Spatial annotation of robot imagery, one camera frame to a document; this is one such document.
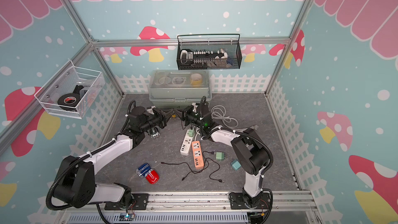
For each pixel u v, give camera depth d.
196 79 1.05
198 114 0.66
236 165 0.84
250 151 0.50
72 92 0.73
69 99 0.70
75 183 0.42
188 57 0.89
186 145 0.90
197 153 0.87
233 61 0.92
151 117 0.71
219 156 0.87
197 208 0.73
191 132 0.92
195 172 0.82
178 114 0.79
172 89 0.94
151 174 0.79
